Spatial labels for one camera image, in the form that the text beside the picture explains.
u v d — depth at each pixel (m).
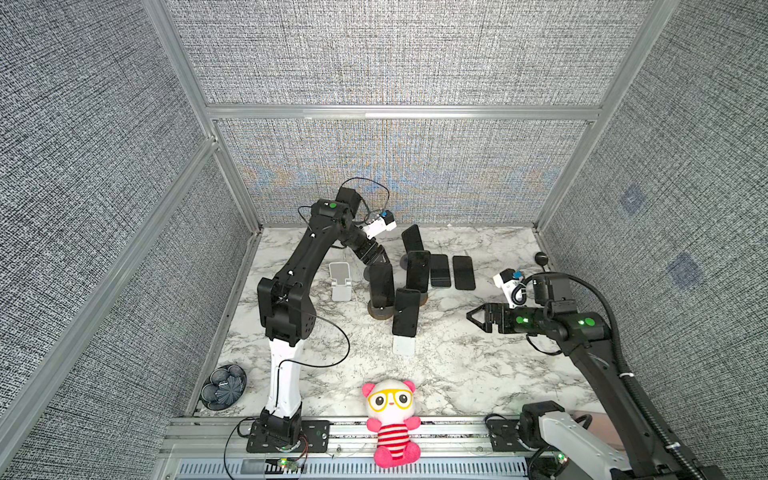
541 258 1.08
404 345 0.89
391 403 0.72
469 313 0.71
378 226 0.78
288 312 0.54
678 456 0.38
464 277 1.03
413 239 0.98
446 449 0.73
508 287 0.68
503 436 0.73
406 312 0.87
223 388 0.80
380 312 0.95
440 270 1.09
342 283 0.98
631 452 0.45
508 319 0.64
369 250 0.76
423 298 0.98
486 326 0.65
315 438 0.73
